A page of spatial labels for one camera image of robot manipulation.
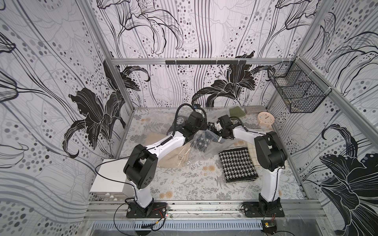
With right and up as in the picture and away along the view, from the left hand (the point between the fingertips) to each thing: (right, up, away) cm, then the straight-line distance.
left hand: (203, 120), depth 89 cm
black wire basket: (+61, +19, 0) cm, 63 cm away
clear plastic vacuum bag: (+9, -16, +7) cm, 20 cm away
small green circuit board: (+31, -51, -19) cm, 62 cm away
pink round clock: (+49, +2, +21) cm, 53 cm away
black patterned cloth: (-1, -14, +4) cm, 15 cm away
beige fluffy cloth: (-16, -22, -5) cm, 28 cm away
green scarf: (+28, +8, +25) cm, 39 cm away
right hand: (+6, -11, +10) cm, 16 cm away
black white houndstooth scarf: (+20, -26, -5) cm, 33 cm away
